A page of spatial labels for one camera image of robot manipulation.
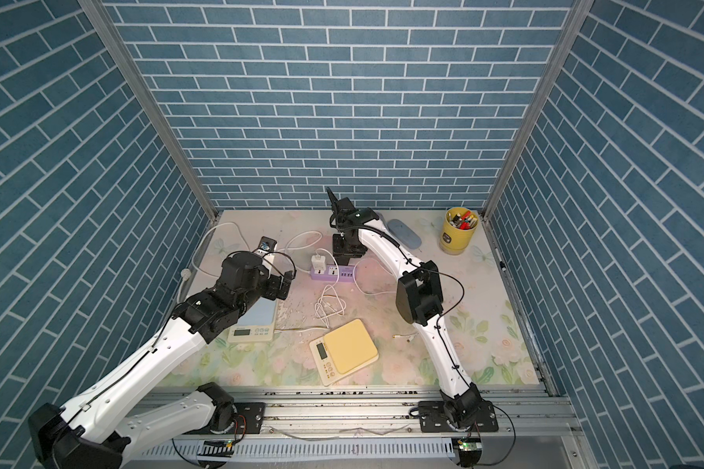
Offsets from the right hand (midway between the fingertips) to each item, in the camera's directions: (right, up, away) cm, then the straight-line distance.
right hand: (341, 254), depth 96 cm
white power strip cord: (-56, -7, +7) cm, 57 cm away
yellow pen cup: (+40, +9, +3) cm, 42 cm away
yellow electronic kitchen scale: (+2, -27, -14) cm, 30 cm away
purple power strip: (-4, -7, +3) cm, 9 cm away
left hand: (-14, -2, -20) cm, 24 cm away
